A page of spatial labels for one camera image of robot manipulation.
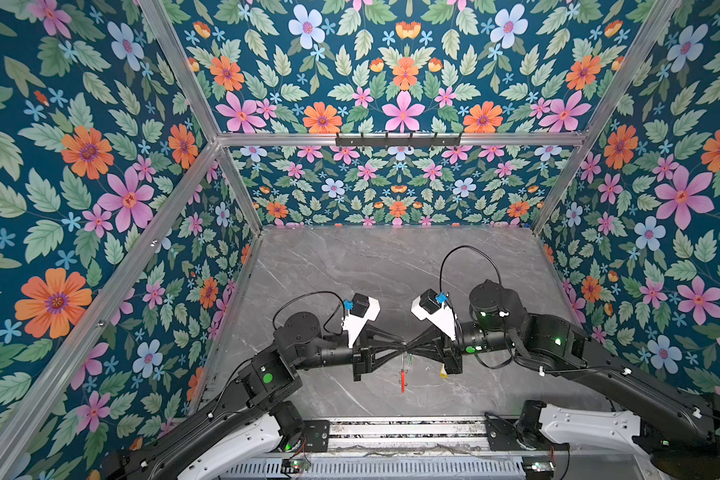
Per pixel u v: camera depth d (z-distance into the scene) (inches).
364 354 19.9
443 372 33.1
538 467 27.7
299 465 27.6
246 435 22.6
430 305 19.1
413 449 28.7
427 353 21.7
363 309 19.6
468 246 15.5
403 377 22.7
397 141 36.2
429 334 21.5
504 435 28.9
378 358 21.5
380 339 21.9
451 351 19.0
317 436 29.0
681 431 15.1
